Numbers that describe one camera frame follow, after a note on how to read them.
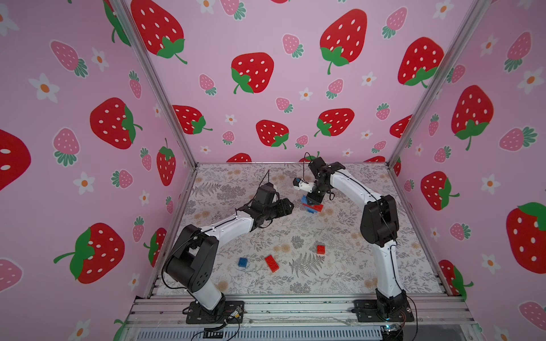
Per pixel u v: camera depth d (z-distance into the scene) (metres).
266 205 0.71
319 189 0.84
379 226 0.59
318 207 0.96
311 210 0.99
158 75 0.85
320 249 0.88
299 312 0.76
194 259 0.46
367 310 0.73
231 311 0.73
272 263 0.84
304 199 0.91
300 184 0.88
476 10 0.69
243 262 0.86
